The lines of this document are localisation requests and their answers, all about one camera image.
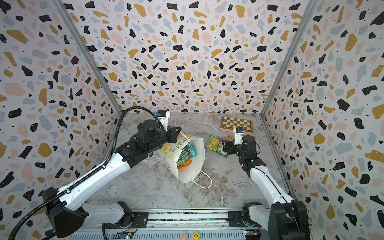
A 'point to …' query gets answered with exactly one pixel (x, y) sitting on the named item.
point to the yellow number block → (196, 235)
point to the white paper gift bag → (168, 155)
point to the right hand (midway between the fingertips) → (226, 138)
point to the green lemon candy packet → (216, 144)
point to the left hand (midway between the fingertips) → (181, 125)
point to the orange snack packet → (188, 162)
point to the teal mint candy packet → (192, 149)
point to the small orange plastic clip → (228, 137)
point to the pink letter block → (184, 235)
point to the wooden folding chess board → (228, 124)
